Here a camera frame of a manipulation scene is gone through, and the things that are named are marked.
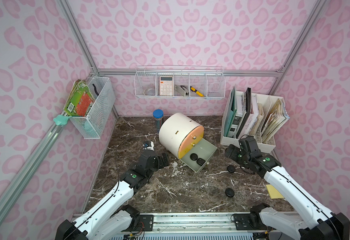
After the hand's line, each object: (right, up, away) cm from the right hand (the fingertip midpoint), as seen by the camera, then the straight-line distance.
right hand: (230, 152), depth 81 cm
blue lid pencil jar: (-41, +21, +14) cm, 48 cm away
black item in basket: (-77, +35, +7) cm, 85 cm away
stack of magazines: (+27, +19, +4) cm, 33 cm away
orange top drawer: (-21, +6, +1) cm, 22 cm away
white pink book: (+13, +21, 0) cm, 25 cm away
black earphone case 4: (0, -22, +1) cm, 22 cm away
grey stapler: (-26, +38, +18) cm, 49 cm away
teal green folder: (+1, +21, +1) cm, 21 cm away
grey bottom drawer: (-12, 0, +10) cm, 16 cm away
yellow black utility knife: (-16, +36, +17) cm, 43 cm away
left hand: (-37, -1, 0) cm, 37 cm away
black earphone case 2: (-15, -8, +11) cm, 20 cm away
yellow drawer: (-15, +7, +14) cm, 22 cm away
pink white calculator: (-36, +40, +14) cm, 55 cm away
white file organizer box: (+30, +30, +17) cm, 46 cm away
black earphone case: (-18, -5, +12) cm, 22 cm away
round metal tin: (-47, +36, +15) cm, 61 cm away
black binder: (+13, +30, +8) cm, 34 cm away
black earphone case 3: (+4, -12, +10) cm, 15 cm away
